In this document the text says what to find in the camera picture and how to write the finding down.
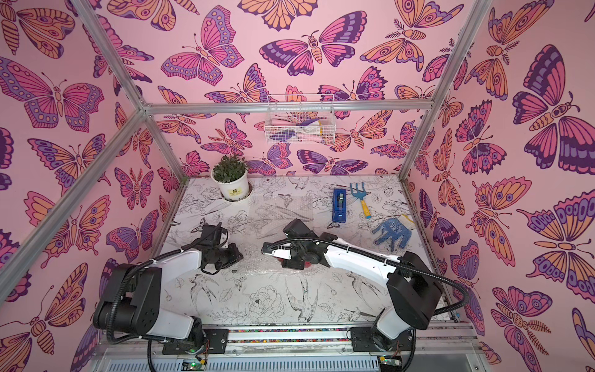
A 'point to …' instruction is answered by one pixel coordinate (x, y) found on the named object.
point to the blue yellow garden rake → (361, 194)
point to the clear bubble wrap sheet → (257, 264)
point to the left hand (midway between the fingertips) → (244, 254)
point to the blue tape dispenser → (339, 205)
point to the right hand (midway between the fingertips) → (286, 248)
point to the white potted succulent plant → (231, 174)
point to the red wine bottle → (307, 263)
